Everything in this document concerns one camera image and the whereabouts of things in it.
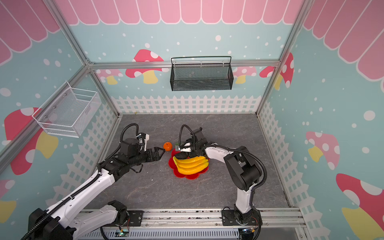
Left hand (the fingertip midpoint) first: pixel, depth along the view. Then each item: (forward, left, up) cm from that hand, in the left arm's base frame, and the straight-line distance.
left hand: (158, 154), depth 80 cm
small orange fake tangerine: (+13, -1, -12) cm, 17 cm away
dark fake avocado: (+5, -11, -11) cm, 17 cm away
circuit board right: (-32, -47, -16) cm, 59 cm away
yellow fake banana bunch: (-1, -16, -12) cm, 20 cm away
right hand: (+14, -14, -9) cm, 21 cm away
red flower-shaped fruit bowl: (-7, -17, -14) cm, 23 cm away
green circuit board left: (-34, +15, -18) cm, 41 cm away
